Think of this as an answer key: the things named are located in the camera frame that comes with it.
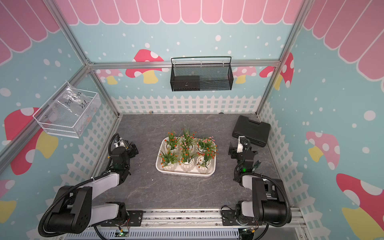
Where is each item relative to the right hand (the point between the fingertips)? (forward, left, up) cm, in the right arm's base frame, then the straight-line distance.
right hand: (238, 142), depth 89 cm
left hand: (-2, +67, -1) cm, 67 cm away
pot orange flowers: (-10, +21, -4) cm, 24 cm away
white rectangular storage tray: (-12, +38, -10) cm, 41 cm away
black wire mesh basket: (+37, +21, +24) cm, 49 cm away
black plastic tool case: (+12, -17, -8) cm, 22 cm away
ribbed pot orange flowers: (-2, +39, +2) cm, 40 cm away
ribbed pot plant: (-10, +31, -5) cm, 33 cm away
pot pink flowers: (-2, +31, +3) cm, 31 cm away
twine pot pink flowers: (-3, +19, +1) cm, 19 cm away
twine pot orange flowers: (-12, +40, +3) cm, 42 cm away
